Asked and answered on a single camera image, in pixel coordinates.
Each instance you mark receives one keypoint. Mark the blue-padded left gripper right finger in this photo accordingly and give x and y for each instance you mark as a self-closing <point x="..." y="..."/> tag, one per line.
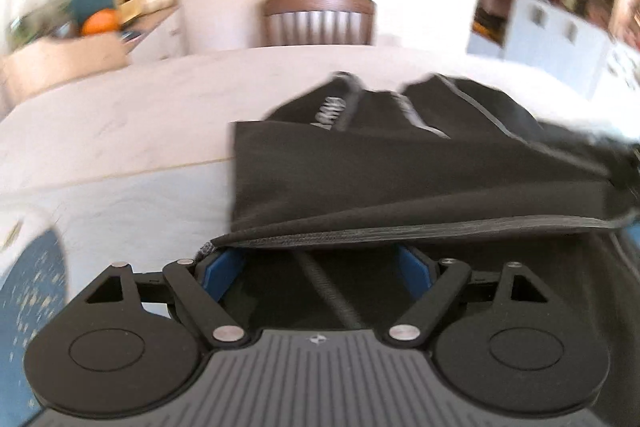
<point x="434" y="287"/>

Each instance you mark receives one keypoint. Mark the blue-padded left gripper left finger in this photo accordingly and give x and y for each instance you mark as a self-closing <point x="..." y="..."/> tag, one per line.
<point x="196" y="288"/>

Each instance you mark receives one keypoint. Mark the black zippered garment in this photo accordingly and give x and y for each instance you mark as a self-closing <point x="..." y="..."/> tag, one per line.
<point x="457" y="169"/>

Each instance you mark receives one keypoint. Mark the blue patterned table mat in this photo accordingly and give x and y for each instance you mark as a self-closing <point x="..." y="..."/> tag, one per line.
<point x="55" y="242"/>

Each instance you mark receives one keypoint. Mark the white low sideboard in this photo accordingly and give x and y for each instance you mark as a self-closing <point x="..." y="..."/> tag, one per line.
<point x="157" y="35"/>

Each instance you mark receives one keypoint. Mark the wooden crate with orange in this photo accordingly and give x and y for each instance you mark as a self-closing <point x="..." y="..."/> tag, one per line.
<point x="65" y="40"/>

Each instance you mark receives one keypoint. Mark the brown wooden chair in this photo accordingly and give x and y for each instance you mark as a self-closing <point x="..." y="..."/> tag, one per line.
<point x="318" y="22"/>

